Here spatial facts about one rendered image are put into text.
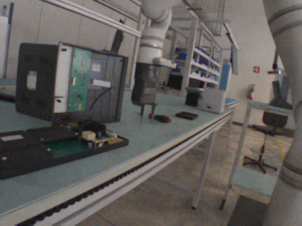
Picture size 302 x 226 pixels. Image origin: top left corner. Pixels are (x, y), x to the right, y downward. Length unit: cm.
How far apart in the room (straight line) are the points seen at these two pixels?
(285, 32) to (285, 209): 37
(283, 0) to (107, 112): 54
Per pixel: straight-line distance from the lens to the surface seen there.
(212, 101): 120
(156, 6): 57
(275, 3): 49
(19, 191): 29
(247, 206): 63
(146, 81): 56
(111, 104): 61
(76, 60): 50
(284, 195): 49
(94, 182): 31
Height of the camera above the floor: 116
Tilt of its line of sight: 8 degrees down
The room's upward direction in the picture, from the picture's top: 9 degrees clockwise
